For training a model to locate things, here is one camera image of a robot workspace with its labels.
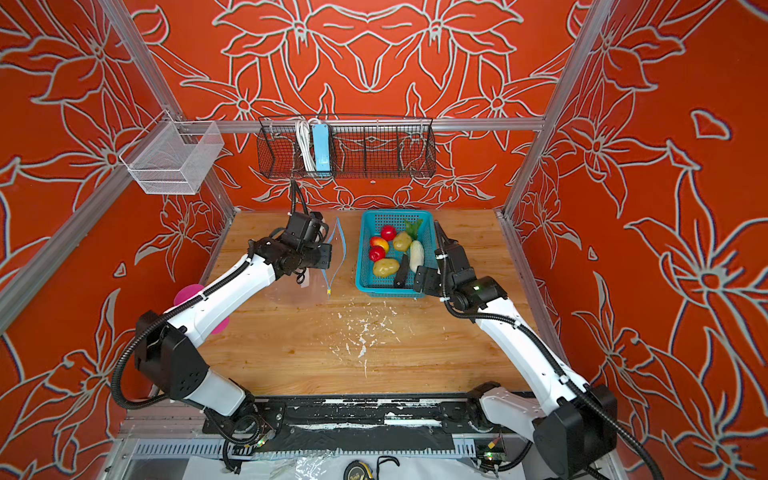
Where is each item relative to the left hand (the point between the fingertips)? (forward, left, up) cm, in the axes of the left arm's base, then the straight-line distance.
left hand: (325, 250), depth 83 cm
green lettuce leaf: (+23, -26, -13) cm, 37 cm away
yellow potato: (+6, -17, -15) cm, 24 cm away
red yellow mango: (+17, -14, -15) cm, 27 cm away
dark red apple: (+21, -17, -14) cm, 31 cm away
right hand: (-6, -28, -2) cm, 29 cm away
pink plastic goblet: (-12, +36, -5) cm, 39 cm away
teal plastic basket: (+23, -10, -14) cm, 29 cm away
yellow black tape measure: (-48, -13, -17) cm, 53 cm away
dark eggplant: (+5, -23, -17) cm, 29 cm away
